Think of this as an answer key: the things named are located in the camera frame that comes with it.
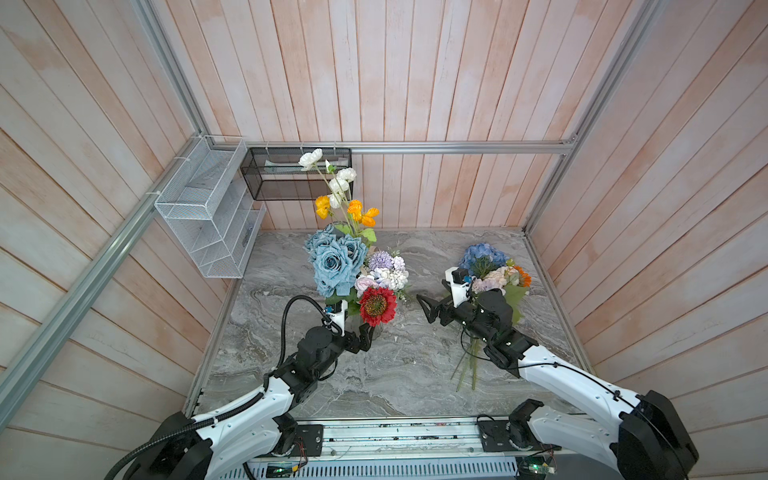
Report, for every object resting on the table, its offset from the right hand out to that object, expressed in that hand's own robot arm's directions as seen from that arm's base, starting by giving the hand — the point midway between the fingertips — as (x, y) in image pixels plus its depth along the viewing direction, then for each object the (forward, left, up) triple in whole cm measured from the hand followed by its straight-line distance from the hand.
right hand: (431, 287), depth 79 cm
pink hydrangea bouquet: (+11, -30, -14) cm, 35 cm away
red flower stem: (-10, +14, +8) cm, 19 cm away
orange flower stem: (+14, -35, -15) cm, 40 cm away
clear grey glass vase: (-11, +14, -3) cm, 18 cm away
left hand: (-7, +18, -7) cm, 21 cm away
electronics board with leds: (-38, -24, -22) cm, 50 cm away
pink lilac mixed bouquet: (-2, +12, +10) cm, 16 cm away
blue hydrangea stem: (+21, -20, -13) cm, 32 cm away
